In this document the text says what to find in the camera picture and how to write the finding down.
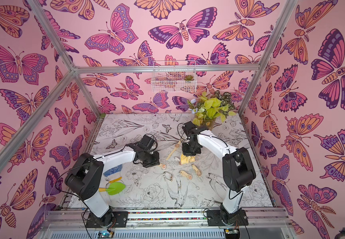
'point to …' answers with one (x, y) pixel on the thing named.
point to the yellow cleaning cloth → (185, 159)
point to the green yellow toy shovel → (113, 188)
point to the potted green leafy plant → (206, 109)
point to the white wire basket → (174, 76)
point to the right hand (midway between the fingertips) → (187, 153)
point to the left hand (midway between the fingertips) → (162, 162)
